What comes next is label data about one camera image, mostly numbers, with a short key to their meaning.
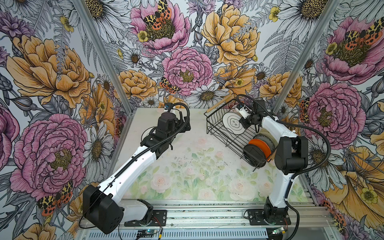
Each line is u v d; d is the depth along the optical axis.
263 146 0.88
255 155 0.81
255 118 0.76
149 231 0.71
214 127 1.10
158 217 0.74
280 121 1.19
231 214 0.77
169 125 0.56
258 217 0.74
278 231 0.71
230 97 1.05
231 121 1.04
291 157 0.53
